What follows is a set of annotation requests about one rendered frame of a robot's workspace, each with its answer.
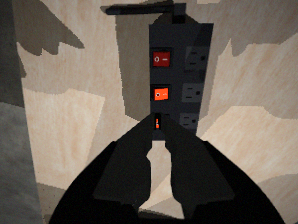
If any black power strip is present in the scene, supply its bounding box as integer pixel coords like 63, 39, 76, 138
105, 3, 214, 135

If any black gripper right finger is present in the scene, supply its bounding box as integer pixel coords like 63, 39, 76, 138
157, 112, 285, 224

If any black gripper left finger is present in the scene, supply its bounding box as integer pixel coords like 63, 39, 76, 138
48, 112, 157, 224

